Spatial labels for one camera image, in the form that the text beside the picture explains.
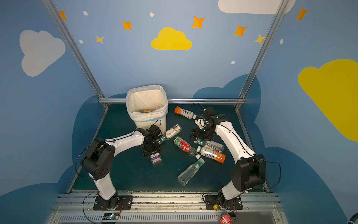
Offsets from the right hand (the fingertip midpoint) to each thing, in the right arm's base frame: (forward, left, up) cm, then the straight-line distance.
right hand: (198, 137), depth 83 cm
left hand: (-5, +25, -13) cm, 28 cm away
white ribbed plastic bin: (+9, +24, +2) cm, 26 cm away
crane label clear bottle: (+9, +19, -11) cm, 24 cm away
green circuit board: (-41, +45, -16) cm, 63 cm away
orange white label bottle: (-2, -8, -14) cm, 16 cm away
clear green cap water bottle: (+4, -12, -15) cm, 19 cm away
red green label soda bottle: (-1, +7, -11) cm, 13 cm away
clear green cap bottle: (-20, +7, -13) cm, 25 cm away
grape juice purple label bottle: (-9, +26, -13) cm, 31 cm away
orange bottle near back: (+30, +9, -11) cm, 33 cm away
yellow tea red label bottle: (+23, +37, -4) cm, 44 cm away
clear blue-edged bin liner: (+28, +38, 0) cm, 47 cm away
